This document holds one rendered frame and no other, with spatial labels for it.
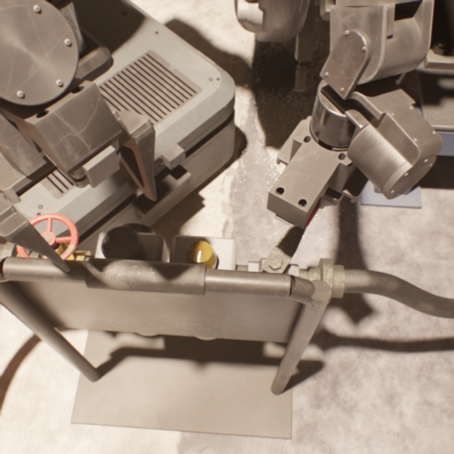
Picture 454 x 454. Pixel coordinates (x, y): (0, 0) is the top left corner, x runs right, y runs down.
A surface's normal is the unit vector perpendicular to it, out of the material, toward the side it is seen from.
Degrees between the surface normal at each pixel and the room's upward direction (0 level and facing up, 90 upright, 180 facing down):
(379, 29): 71
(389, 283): 29
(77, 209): 45
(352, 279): 17
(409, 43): 54
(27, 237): 81
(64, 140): 60
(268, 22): 114
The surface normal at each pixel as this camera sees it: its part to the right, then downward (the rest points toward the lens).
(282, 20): -0.08, 0.99
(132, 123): -0.36, -0.71
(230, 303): -0.07, 0.89
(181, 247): 0.00, -0.46
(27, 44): 0.62, 0.31
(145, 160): 0.70, 0.54
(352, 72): -0.79, 0.32
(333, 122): -0.48, 0.78
